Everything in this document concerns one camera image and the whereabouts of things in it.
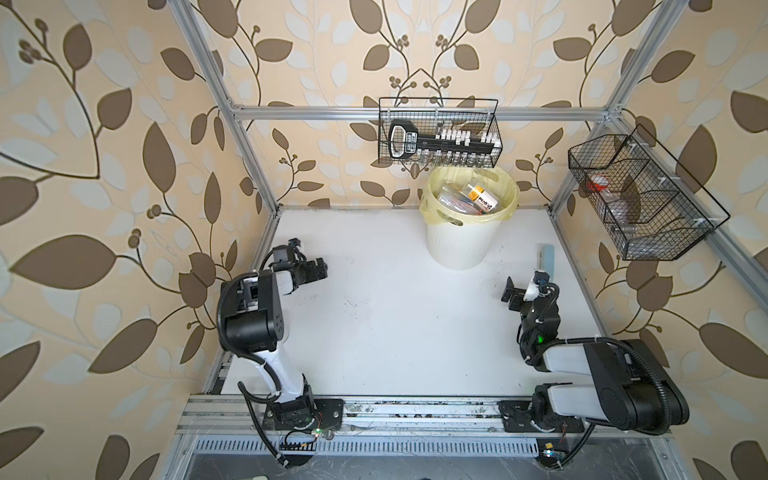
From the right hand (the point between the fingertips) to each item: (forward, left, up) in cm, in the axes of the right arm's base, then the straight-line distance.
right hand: (528, 285), depth 88 cm
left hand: (+14, +66, -6) cm, 68 cm away
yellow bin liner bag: (+29, +6, +16) cm, 33 cm away
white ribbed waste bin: (+11, +18, +4) cm, 22 cm away
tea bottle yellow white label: (+20, +13, +16) cm, 29 cm away
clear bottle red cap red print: (+21, +20, +16) cm, 33 cm away
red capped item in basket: (+17, -16, +24) cm, 34 cm away
